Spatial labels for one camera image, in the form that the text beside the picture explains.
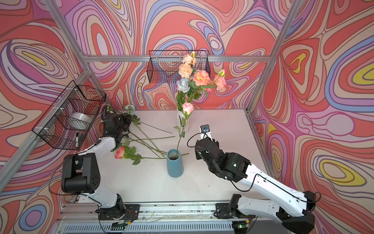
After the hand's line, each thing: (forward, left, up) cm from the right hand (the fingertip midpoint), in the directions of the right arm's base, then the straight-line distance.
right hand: (202, 144), depth 68 cm
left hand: (+28, +40, -5) cm, 49 cm away
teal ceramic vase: (-6, +13, -6) cm, 16 cm away
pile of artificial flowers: (+18, +41, -26) cm, 52 cm away
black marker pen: (+6, +62, -1) cm, 63 cm away
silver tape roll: (+12, +60, +7) cm, 61 cm away
